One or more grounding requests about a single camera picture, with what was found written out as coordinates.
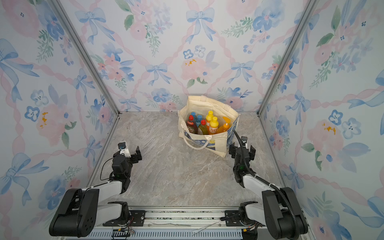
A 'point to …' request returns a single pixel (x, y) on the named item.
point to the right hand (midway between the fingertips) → (244, 144)
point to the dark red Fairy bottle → (192, 125)
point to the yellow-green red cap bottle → (203, 127)
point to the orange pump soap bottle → (225, 126)
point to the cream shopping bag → (218, 144)
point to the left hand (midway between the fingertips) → (131, 147)
